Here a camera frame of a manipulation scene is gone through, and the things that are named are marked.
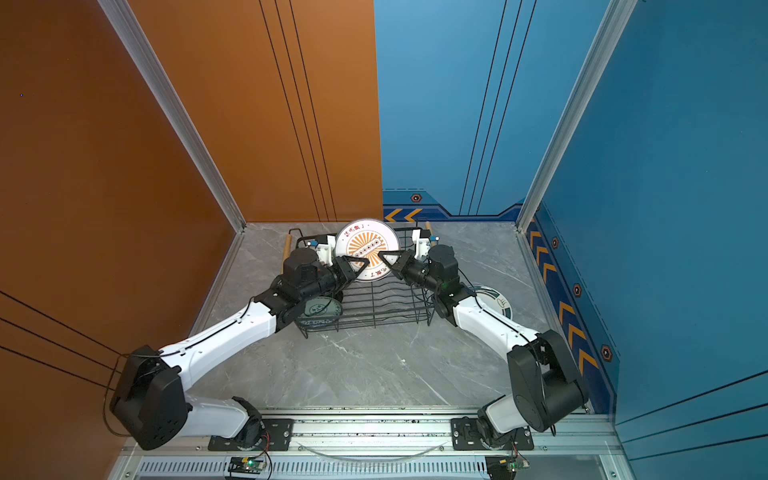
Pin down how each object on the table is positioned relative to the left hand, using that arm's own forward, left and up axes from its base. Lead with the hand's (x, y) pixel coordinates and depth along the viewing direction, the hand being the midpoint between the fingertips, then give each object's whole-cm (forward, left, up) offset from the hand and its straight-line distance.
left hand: (370, 261), depth 76 cm
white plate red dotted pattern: (+6, +2, +2) cm, 7 cm away
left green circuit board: (-41, +29, -28) cm, 57 cm away
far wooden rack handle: (+10, +26, -8) cm, 29 cm away
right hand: (+1, -1, 0) cm, 2 cm away
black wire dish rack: (+3, -4, -25) cm, 25 cm away
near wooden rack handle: (+19, -17, -7) cm, 27 cm away
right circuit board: (-41, -33, -27) cm, 59 cm away
